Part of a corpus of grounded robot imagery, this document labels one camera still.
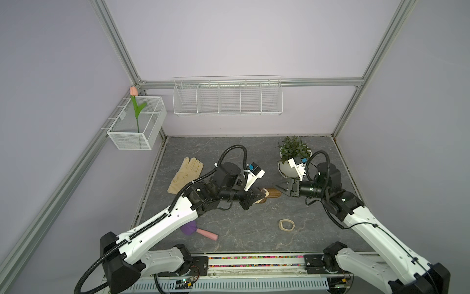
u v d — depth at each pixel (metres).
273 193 0.69
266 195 0.66
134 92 0.85
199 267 0.73
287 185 0.63
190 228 0.82
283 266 0.75
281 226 0.82
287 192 0.62
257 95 1.02
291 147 0.91
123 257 0.38
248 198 0.57
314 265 0.73
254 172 0.58
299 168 0.65
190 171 1.03
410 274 0.39
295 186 0.61
